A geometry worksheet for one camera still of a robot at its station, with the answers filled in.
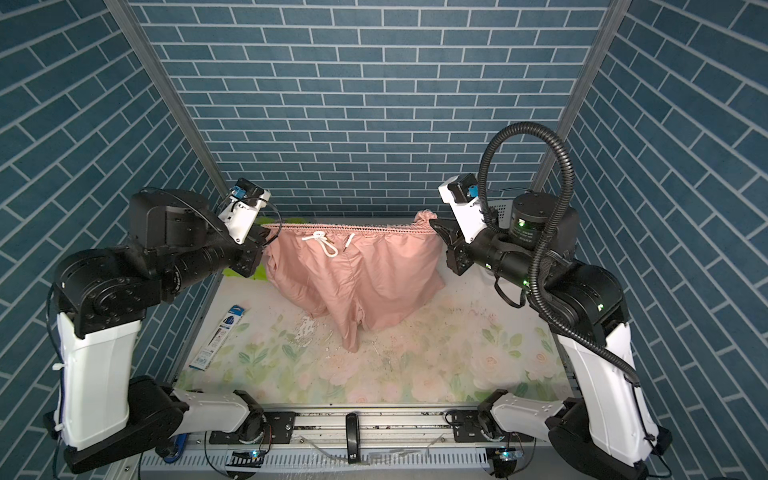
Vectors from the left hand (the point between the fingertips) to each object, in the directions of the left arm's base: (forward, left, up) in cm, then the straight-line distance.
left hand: (266, 229), depth 54 cm
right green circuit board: (-32, -51, -48) cm, 77 cm away
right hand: (-1, -30, +5) cm, 31 cm away
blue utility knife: (-28, +23, -38) cm, 53 cm away
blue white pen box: (-1, +28, -46) cm, 54 cm away
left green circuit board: (-31, +11, -50) cm, 59 cm away
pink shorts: (0, -16, -16) cm, 22 cm away
